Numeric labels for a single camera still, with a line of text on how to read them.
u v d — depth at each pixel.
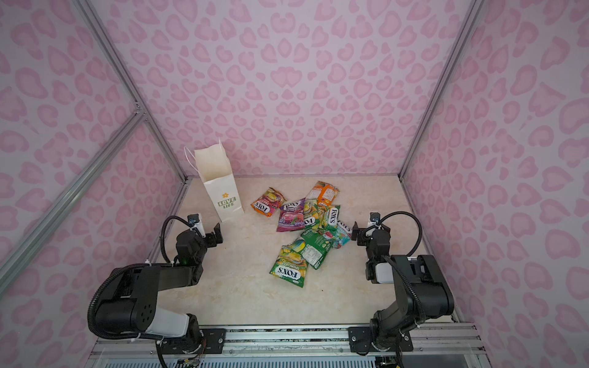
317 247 0.91
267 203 1.04
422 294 0.44
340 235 0.93
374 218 0.79
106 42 0.75
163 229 0.64
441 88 0.86
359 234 0.84
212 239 0.83
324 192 1.10
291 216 0.98
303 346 0.72
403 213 0.77
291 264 0.86
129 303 0.44
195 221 0.78
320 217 1.00
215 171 1.03
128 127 0.84
